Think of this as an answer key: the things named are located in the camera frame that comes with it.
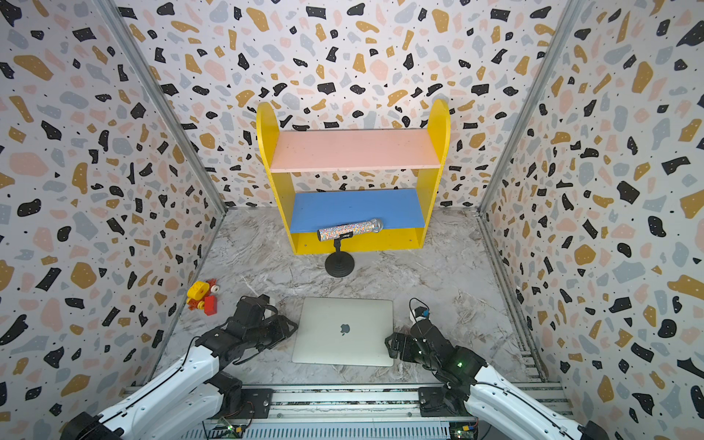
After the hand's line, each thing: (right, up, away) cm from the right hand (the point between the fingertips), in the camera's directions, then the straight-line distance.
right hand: (396, 344), depth 81 cm
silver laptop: (-16, +2, +5) cm, 17 cm away
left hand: (-29, +4, +1) cm, 30 cm away
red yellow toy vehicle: (-63, +12, +10) cm, 65 cm away
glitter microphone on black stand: (-19, +22, +21) cm, 36 cm away
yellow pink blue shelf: (-25, +56, +33) cm, 70 cm away
